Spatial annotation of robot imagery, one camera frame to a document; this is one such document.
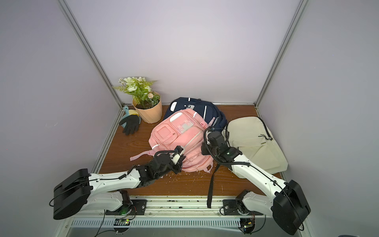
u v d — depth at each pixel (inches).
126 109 45.7
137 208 28.7
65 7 28.0
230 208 28.7
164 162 23.6
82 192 16.5
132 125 41.9
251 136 38.9
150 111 37.9
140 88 36.0
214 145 24.1
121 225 28.5
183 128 37.3
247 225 28.0
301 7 27.7
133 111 44.6
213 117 41.7
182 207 29.3
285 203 15.2
